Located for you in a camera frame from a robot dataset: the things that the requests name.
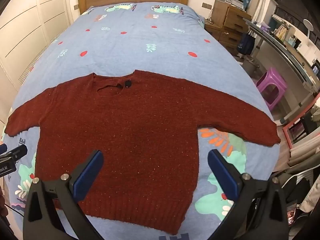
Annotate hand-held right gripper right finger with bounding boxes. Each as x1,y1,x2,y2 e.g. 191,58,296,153
205,149,298,240

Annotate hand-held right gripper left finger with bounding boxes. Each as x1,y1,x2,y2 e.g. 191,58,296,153
23,150,108,240

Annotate dark red knit sweater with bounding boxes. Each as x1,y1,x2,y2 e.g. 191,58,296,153
5,69,281,235

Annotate pile of clothes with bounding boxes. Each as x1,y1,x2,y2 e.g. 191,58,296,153
271,105,320,227

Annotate red framed board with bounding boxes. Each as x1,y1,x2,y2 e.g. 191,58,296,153
282,116,314,151

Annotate purple plastic stool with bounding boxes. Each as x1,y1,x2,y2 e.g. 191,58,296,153
256,67,288,112

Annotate white wardrobe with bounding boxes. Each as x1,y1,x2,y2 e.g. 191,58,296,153
0,0,84,133

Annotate blue printed bed sheet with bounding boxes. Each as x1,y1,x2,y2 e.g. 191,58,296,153
2,1,281,240

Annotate navy bag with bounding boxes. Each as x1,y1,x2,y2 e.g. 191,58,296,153
237,31,256,56

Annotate grey study desk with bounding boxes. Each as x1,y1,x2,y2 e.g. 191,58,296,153
243,17,320,126

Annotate wooden nightstand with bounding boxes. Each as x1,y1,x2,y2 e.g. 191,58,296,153
204,19,243,56

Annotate books on desk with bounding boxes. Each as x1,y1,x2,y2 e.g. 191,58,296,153
272,23,288,41

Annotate wooden drawer cabinet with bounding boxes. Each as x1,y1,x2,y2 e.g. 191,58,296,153
212,0,252,33

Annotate white desk lamp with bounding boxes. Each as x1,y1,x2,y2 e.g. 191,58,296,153
302,19,316,41

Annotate black cable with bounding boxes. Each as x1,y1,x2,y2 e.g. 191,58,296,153
0,195,25,217

